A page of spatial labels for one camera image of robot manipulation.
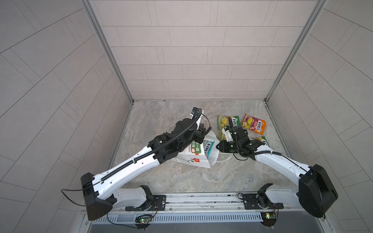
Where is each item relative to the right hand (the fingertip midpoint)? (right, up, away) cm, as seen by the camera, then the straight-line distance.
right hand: (216, 147), depth 82 cm
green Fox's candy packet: (+32, +3, +10) cm, 34 cm away
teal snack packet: (-5, +1, 0) cm, 5 cm away
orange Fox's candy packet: (+28, +12, +17) cm, 35 cm away
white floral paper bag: (-12, 0, -13) cm, 17 cm away
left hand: (-7, +15, -17) cm, 24 cm away
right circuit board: (+23, -29, -13) cm, 40 cm away
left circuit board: (-35, -28, -18) cm, 49 cm away
